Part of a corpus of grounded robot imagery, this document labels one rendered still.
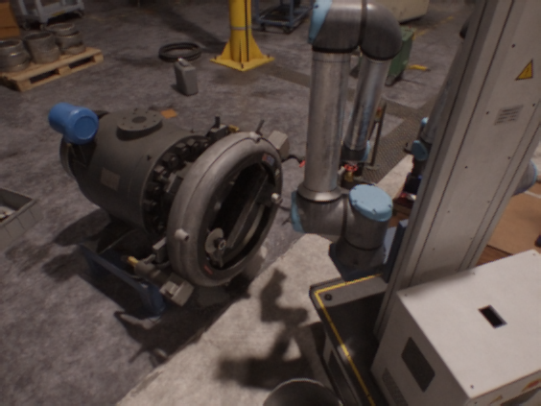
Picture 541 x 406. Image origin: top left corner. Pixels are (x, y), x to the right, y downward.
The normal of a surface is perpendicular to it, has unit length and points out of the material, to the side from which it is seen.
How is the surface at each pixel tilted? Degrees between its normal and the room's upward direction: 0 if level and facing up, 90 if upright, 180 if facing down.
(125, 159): 38
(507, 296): 0
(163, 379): 0
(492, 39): 90
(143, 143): 18
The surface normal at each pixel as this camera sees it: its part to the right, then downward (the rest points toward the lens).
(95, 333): 0.00, -0.77
